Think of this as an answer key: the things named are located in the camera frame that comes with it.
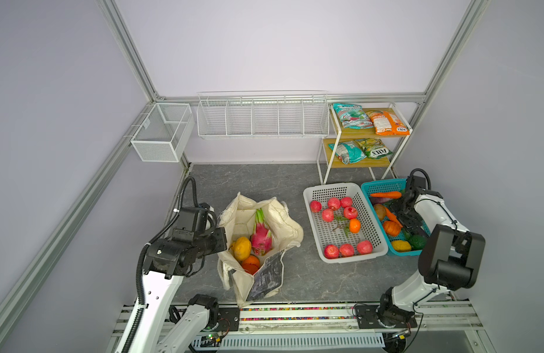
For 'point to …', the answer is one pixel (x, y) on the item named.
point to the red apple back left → (315, 206)
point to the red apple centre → (351, 212)
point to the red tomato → (249, 268)
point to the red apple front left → (328, 215)
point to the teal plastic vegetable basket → (395, 237)
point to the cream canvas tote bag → (237, 212)
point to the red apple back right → (346, 201)
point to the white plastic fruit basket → (345, 225)
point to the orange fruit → (252, 259)
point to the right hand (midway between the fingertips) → (400, 218)
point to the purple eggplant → (379, 200)
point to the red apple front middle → (334, 203)
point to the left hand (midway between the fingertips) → (224, 241)
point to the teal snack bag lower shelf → (348, 152)
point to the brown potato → (381, 210)
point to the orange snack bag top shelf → (386, 123)
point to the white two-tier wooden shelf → (327, 157)
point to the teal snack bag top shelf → (353, 116)
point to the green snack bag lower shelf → (374, 148)
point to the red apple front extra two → (346, 250)
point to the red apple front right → (364, 247)
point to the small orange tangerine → (354, 225)
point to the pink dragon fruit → (262, 239)
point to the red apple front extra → (331, 251)
